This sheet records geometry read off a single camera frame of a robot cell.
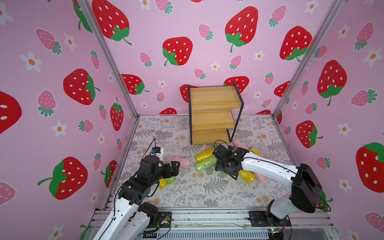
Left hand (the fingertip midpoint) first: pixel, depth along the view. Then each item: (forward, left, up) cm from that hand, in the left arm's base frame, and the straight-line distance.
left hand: (174, 163), depth 74 cm
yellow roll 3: (+17, -50, -15) cm, 55 cm away
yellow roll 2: (+13, -16, -13) cm, 25 cm away
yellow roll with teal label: (0, -41, -14) cm, 43 cm away
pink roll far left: (+8, -4, -12) cm, 15 cm away
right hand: (+3, -27, -11) cm, 29 cm away
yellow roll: (-4, +8, -15) cm, 18 cm away
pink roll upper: (+24, -40, -16) cm, 49 cm away
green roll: (-3, +3, -16) cm, 16 cm away
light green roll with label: (+7, -17, -15) cm, 24 cm away
